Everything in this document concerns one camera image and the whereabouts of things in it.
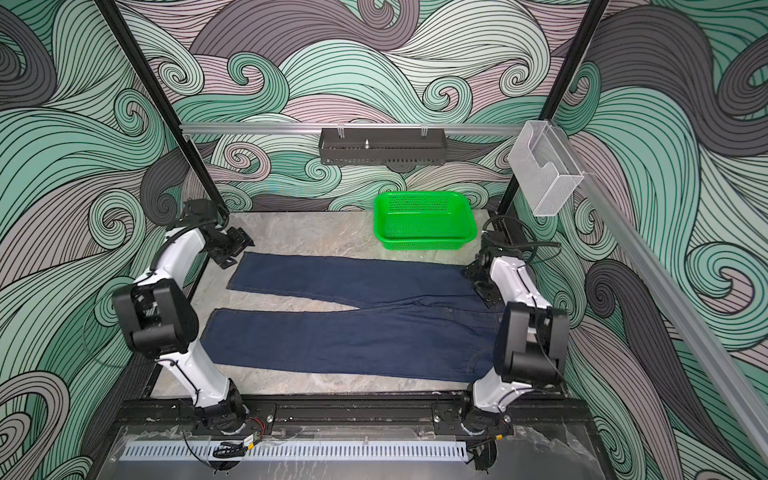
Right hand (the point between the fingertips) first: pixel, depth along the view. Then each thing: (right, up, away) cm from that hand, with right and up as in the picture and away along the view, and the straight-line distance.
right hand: (476, 285), depth 90 cm
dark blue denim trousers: (-20, -11, +1) cm, 23 cm away
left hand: (-71, +12, +1) cm, 72 cm away
